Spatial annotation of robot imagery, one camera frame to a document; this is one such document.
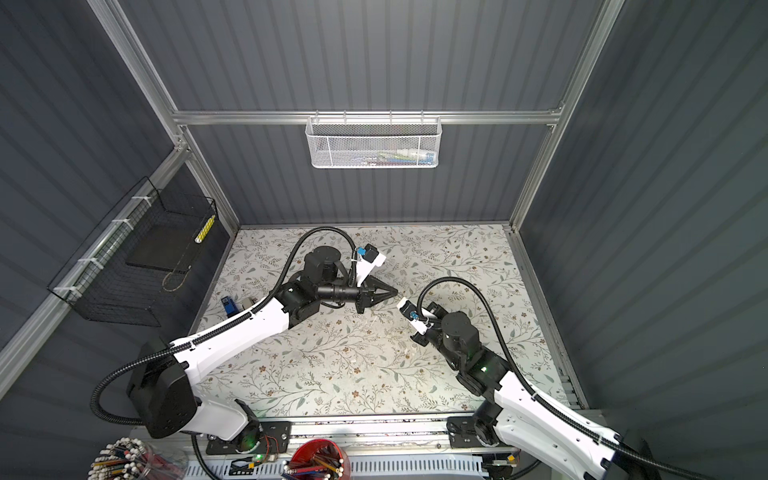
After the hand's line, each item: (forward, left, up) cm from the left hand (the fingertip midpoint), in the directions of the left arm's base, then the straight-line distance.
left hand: (397, 290), depth 71 cm
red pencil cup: (-30, +20, -21) cm, 42 cm away
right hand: (-1, -5, -5) cm, 7 cm away
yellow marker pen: (+22, +52, +1) cm, 56 cm away
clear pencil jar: (-30, +53, -9) cm, 61 cm away
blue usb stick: (+13, +53, -25) cm, 60 cm away
